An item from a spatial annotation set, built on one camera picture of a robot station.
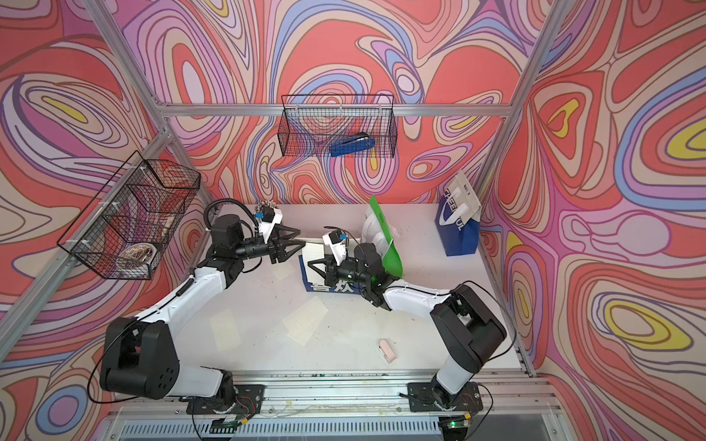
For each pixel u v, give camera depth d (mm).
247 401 733
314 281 771
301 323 882
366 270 664
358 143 892
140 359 420
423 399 729
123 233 732
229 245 639
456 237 950
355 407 733
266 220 673
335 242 704
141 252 709
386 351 798
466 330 454
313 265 767
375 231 863
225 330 861
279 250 695
